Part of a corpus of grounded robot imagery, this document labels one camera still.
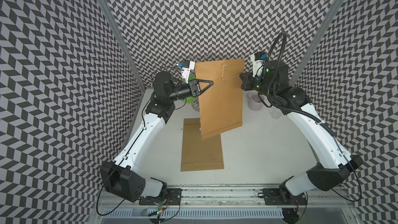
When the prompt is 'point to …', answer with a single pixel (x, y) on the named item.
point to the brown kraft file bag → (221, 105)
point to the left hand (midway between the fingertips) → (212, 85)
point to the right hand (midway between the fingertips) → (242, 77)
